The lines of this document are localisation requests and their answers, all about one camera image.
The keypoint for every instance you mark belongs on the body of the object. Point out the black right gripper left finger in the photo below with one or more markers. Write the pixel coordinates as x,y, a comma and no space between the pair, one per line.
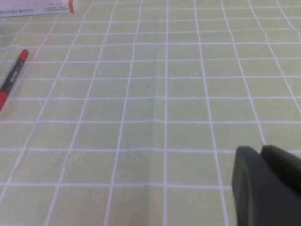
250,208

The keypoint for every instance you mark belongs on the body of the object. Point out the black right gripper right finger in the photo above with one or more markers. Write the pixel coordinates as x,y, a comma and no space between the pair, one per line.
280,175

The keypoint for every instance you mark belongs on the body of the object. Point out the red and black marker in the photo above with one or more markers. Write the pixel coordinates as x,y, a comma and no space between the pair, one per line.
12,76

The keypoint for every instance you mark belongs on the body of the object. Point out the orange book lower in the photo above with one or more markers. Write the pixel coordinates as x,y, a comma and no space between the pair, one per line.
13,8

